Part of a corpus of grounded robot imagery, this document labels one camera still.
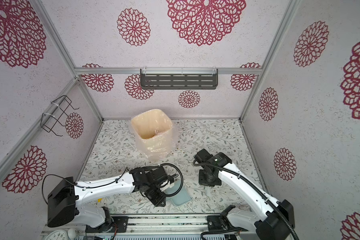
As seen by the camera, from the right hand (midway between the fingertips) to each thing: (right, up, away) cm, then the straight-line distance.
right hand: (204, 181), depth 75 cm
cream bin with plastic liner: (-30, +24, +28) cm, 47 cm away
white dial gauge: (-68, -22, -8) cm, 72 cm away
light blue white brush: (+4, -8, +9) cm, 13 cm away
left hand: (-21, -12, -2) cm, 24 cm away
